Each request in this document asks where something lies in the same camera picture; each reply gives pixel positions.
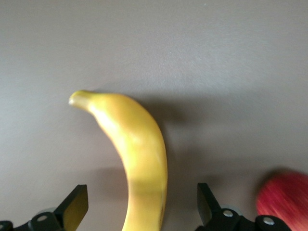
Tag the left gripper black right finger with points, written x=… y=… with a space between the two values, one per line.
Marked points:
x=211 y=216

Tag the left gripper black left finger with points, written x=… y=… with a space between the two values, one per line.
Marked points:
x=72 y=207

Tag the red apple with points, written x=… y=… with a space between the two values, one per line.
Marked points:
x=284 y=199

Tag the yellow banana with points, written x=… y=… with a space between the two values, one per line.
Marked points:
x=139 y=156

